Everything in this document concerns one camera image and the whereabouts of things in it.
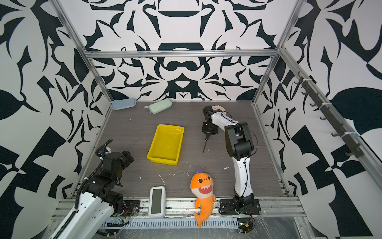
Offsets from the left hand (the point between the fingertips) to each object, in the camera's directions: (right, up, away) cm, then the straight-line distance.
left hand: (124, 154), depth 80 cm
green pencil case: (+10, +27, +36) cm, 46 cm away
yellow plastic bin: (+20, +2, +13) cm, 24 cm away
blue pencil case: (-21, +29, +37) cm, 52 cm away
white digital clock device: (+19, -22, -7) cm, 30 cm away
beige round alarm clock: (+55, +27, +33) cm, 69 cm away
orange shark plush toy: (+41, -14, -7) cm, 44 cm away
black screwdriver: (+46, +6, +19) cm, 50 cm away
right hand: (+47, +10, +22) cm, 53 cm away
